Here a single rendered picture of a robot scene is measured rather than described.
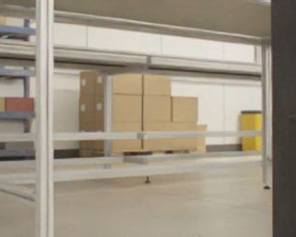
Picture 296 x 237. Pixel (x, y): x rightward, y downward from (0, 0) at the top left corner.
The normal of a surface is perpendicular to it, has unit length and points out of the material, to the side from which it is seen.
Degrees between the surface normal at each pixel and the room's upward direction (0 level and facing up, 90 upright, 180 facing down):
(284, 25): 90
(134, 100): 90
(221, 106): 90
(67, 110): 90
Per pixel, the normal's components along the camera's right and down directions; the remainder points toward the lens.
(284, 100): -0.89, 0.00
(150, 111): 0.56, -0.01
